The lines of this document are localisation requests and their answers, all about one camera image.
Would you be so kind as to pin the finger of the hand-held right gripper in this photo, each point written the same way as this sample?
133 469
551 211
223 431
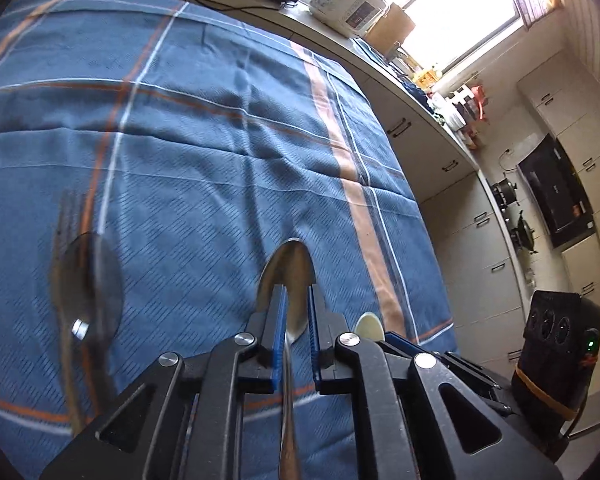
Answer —
405 342

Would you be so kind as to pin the blue plaid tablecloth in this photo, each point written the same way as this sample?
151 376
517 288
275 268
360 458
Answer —
205 160

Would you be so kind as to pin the black built-in oven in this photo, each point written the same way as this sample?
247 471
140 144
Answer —
555 192

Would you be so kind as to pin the kitchen window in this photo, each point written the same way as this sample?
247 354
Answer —
455 5

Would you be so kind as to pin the black cooking pot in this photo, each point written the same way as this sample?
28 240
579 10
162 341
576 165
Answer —
504 192

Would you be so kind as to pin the white pressure cooker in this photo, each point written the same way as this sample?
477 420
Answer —
345 5

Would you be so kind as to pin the yellow packet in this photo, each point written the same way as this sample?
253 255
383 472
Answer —
424 76

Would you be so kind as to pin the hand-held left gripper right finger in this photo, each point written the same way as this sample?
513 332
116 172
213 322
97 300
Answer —
314 340

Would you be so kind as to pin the white plastic spoon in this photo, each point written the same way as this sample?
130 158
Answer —
370 327

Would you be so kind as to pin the metal faucet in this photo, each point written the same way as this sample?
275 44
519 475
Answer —
401 55

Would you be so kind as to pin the beige lower kitchen cabinets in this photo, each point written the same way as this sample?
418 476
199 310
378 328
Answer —
455 200

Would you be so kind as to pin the black wok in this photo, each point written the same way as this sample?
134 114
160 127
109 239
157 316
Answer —
524 232

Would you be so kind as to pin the silver metal spoon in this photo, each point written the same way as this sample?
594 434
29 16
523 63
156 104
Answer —
287 270

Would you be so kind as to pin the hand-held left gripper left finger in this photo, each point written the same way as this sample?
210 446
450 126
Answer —
279 340

